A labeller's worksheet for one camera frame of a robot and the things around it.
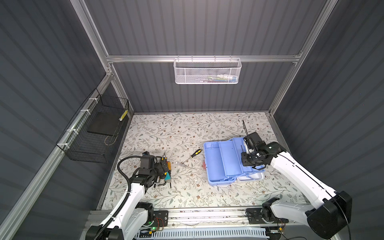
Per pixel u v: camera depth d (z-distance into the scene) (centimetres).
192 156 96
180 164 92
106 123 77
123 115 82
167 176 86
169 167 91
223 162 83
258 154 55
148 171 65
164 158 93
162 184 85
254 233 71
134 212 60
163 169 78
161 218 72
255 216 74
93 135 73
